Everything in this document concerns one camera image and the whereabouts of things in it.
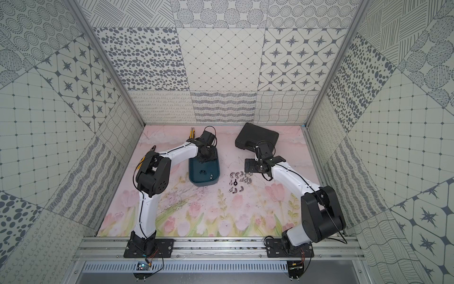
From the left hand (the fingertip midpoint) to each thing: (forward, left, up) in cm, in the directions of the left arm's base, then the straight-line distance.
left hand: (213, 155), depth 102 cm
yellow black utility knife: (+18, +16, 0) cm, 24 cm away
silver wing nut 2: (-11, -14, -2) cm, 18 cm away
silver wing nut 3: (-10, -17, -3) cm, 20 cm away
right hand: (-12, -24, +6) cm, 27 cm away
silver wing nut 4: (-10, -18, -3) cm, 21 cm away
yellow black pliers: (-8, +44, -3) cm, 45 cm away
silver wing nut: (-12, -11, -2) cm, 16 cm away
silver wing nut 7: (-15, -21, -2) cm, 26 cm away
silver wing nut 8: (-20, -11, -3) cm, 23 cm away
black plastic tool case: (+14, -23, +2) cm, 27 cm away
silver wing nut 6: (-14, -17, -3) cm, 22 cm away
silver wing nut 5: (-10, -21, -3) cm, 24 cm away
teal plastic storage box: (-11, +5, -3) cm, 12 cm away
